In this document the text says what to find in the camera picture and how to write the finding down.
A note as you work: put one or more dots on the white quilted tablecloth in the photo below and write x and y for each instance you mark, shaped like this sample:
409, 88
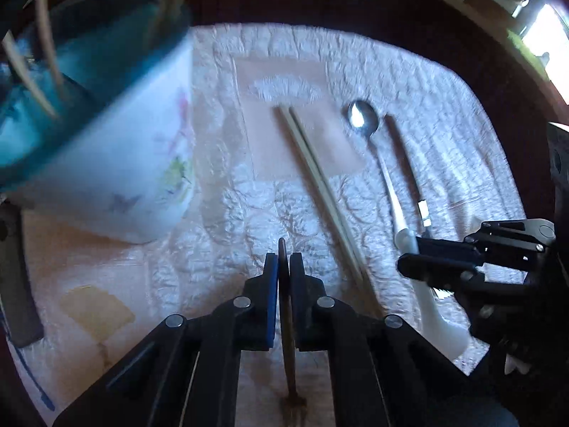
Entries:
249, 213

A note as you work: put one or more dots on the tan paper piece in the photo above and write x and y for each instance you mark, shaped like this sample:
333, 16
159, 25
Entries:
95, 316

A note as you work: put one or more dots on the light bamboo chopstick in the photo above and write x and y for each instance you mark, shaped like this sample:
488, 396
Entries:
26, 75
171, 4
46, 35

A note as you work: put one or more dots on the white soup spoon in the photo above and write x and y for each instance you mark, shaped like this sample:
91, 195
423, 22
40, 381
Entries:
438, 320

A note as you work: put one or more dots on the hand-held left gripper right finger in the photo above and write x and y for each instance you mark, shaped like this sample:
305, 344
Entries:
296, 302

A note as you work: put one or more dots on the white floral cup teal rim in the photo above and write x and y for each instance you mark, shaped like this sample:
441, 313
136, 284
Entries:
133, 164

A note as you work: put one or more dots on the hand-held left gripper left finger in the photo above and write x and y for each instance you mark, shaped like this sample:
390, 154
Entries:
270, 302

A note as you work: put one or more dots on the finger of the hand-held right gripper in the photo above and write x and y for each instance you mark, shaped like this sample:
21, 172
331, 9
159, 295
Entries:
449, 247
435, 269

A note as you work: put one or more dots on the brown chopstick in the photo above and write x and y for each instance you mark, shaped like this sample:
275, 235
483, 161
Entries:
402, 164
406, 167

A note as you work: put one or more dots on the black smartphone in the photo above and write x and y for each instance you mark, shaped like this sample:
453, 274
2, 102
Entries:
17, 284

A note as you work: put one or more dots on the metal spoon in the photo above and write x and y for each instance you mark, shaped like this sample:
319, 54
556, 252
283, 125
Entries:
362, 118

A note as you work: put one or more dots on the beige chopstick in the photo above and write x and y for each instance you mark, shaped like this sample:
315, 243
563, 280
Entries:
320, 173
310, 173

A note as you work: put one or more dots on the bright window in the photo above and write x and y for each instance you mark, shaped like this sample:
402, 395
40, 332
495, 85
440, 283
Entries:
546, 40

